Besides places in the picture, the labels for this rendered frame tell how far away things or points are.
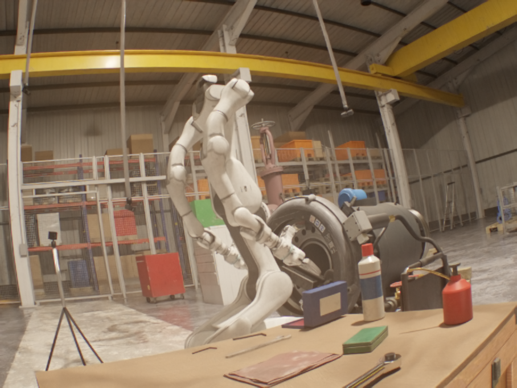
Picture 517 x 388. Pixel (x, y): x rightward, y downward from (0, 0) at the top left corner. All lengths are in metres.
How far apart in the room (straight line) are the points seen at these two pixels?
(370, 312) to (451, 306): 0.32
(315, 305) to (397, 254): 1.32
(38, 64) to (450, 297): 9.68
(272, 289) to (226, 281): 4.25
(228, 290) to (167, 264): 1.77
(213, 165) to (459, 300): 1.07
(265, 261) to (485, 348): 1.30
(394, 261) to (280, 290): 0.87
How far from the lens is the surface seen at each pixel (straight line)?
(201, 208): 9.52
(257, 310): 1.81
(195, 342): 1.81
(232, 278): 6.12
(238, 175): 1.83
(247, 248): 1.88
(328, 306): 1.28
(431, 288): 1.74
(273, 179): 6.79
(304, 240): 2.39
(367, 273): 1.17
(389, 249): 2.43
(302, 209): 2.20
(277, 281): 1.86
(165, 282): 7.48
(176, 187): 2.03
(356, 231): 2.00
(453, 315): 0.96
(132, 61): 10.26
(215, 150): 1.62
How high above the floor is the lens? 0.74
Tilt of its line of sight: 8 degrees up
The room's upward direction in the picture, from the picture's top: 9 degrees counter-clockwise
